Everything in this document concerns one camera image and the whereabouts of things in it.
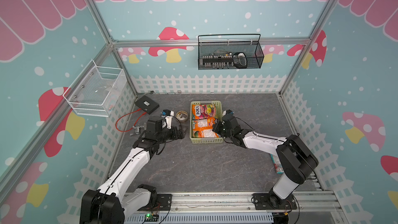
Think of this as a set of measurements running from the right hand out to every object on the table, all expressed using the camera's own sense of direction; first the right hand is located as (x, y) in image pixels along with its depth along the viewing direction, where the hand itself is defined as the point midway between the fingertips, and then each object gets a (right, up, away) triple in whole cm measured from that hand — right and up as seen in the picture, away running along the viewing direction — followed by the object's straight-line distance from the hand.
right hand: (211, 124), depth 91 cm
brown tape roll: (-20, +4, +15) cm, 25 cm away
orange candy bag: (-5, -2, +1) cm, 6 cm away
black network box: (-46, +12, +21) cm, 52 cm away
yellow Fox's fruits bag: (-6, +7, +9) cm, 13 cm away
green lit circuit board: (-29, -42, -18) cm, 54 cm away
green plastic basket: (+5, +4, +11) cm, 13 cm away
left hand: (-16, -2, -9) cm, 19 cm away
